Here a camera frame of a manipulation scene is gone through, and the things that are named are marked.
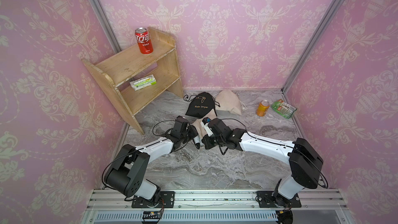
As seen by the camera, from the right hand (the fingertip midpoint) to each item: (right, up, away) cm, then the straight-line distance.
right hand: (202, 141), depth 82 cm
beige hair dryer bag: (+19, +22, +29) cm, 41 cm away
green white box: (-35, +33, +9) cm, 49 cm away
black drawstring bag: (0, +19, +21) cm, 28 cm away
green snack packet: (+57, +17, +26) cm, 65 cm away
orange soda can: (+39, +17, +18) cm, 46 cm away
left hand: (-2, +4, +8) cm, 9 cm away
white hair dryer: (-2, -1, +3) cm, 4 cm away
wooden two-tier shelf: (-39, +34, +7) cm, 52 cm away
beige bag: (-2, +8, +3) cm, 9 cm away
